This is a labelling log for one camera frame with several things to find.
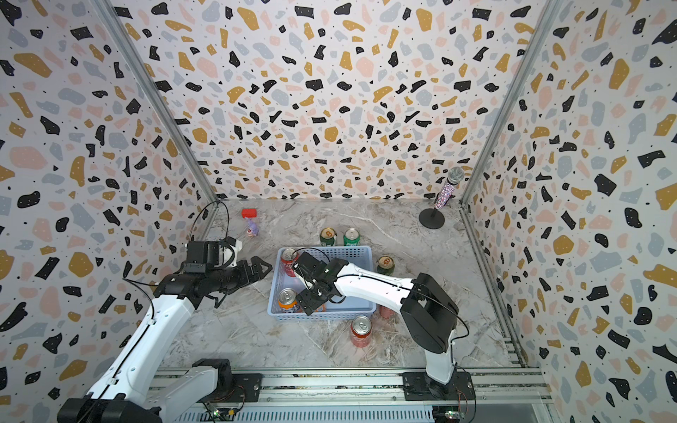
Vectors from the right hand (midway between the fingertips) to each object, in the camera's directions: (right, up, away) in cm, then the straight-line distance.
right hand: (311, 299), depth 83 cm
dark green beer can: (+24, +10, +4) cm, 27 cm away
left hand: (-14, +10, -5) cm, 18 cm away
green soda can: (+13, +19, +13) cm, 27 cm away
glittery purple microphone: (+46, +36, +7) cm, 58 cm away
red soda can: (+24, -5, +4) cm, 25 cm away
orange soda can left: (-7, +1, -3) cm, 8 cm away
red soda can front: (+16, -6, -9) cm, 19 cm away
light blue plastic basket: (+9, -4, +4) cm, 11 cm away
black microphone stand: (+47, +26, +32) cm, 63 cm away
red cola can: (-9, +12, +6) cm, 16 cm away
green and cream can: (+4, +19, +13) cm, 24 cm away
